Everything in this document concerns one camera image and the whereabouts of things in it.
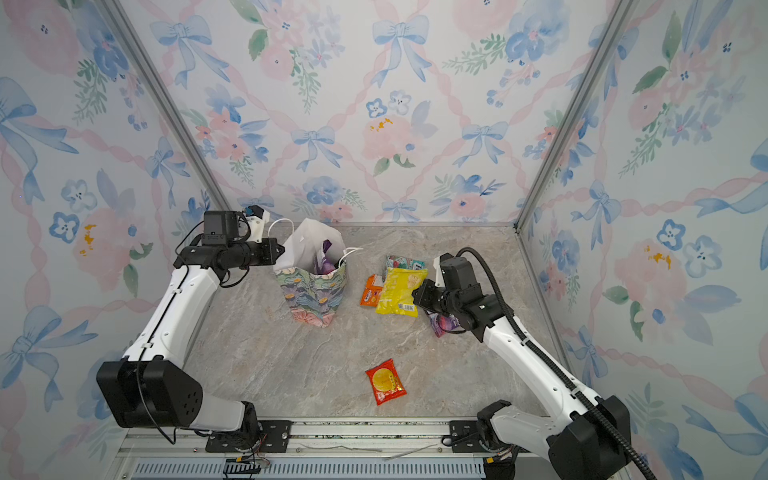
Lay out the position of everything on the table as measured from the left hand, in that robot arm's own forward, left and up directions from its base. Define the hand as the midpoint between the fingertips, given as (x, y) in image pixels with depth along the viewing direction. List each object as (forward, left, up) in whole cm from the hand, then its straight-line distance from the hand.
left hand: (283, 245), depth 80 cm
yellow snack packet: (-9, -30, -8) cm, 33 cm away
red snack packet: (-28, -28, -25) cm, 46 cm away
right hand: (-10, -34, -6) cm, 36 cm away
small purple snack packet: (-11, -45, -23) cm, 51 cm away
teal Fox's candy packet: (+12, -32, -22) cm, 41 cm away
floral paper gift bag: (-9, -7, -12) cm, 16 cm away
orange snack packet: (+1, -23, -23) cm, 32 cm away
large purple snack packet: (0, -10, -8) cm, 13 cm away
